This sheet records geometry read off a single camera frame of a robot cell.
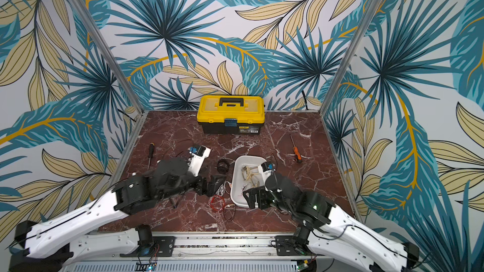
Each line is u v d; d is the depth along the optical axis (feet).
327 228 1.49
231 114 3.11
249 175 2.96
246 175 3.03
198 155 1.79
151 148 3.30
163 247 2.42
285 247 2.40
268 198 1.95
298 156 3.20
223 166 3.13
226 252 2.40
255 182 2.90
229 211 2.69
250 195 1.98
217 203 2.77
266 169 2.01
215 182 1.83
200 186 1.80
